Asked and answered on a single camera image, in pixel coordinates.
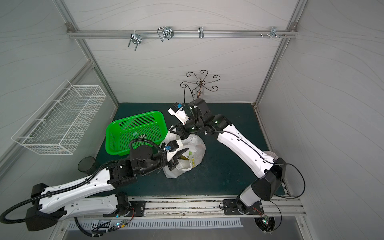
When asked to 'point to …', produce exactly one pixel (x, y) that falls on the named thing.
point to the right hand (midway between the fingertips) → (170, 129)
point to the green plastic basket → (152, 125)
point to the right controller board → (266, 223)
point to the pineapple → (183, 157)
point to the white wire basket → (57, 126)
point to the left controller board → (121, 224)
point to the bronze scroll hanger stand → (201, 83)
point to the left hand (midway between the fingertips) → (186, 148)
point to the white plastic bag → (196, 150)
